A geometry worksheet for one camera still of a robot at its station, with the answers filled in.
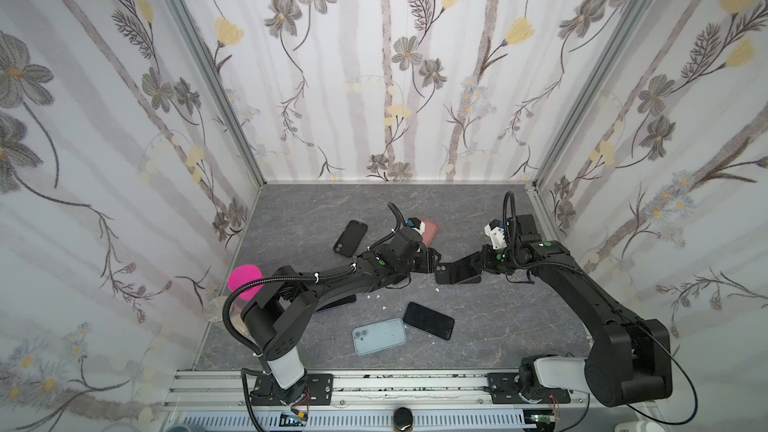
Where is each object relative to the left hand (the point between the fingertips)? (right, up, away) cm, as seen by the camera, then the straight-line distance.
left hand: (432, 250), depth 85 cm
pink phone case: (+3, +5, +23) cm, 23 cm away
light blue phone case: (-15, -25, -1) cm, 29 cm away
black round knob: (-9, -33, -22) cm, 41 cm away
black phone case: (-26, +2, +20) cm, 33 cm away
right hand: (+11, -1, -1) cm, 11 cm away
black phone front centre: (-1, -21, +1) cm, 21 cm away
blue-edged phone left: (-20, -6, -27) cm, 34 cm away
